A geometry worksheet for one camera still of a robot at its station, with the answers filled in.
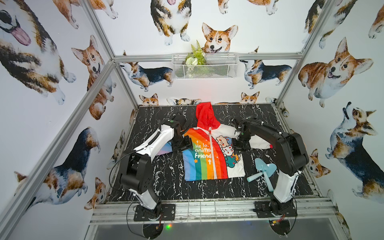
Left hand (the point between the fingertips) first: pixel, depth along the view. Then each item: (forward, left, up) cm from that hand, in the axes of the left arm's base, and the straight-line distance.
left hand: (191, 147), depth 84 cm
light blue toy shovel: (-10, -43, -9) cm, 45 cm away
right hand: (-1, -25, -4) cm, 25 cm away
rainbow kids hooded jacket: (+3, -12, -11) cm, 16 cm away
